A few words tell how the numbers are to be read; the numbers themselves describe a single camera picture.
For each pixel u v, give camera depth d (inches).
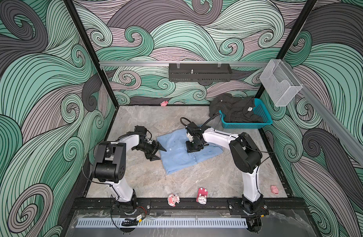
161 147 32.1
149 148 31.5
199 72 36.8
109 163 18.6
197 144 32.0
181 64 36.7
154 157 33.1
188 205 29.2
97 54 36.1
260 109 43.2
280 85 29.9
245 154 20.4
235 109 44.3
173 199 28.7
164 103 46.6
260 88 43.6
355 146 20.4
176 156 34.8
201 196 28.4
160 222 27.5
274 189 30.6
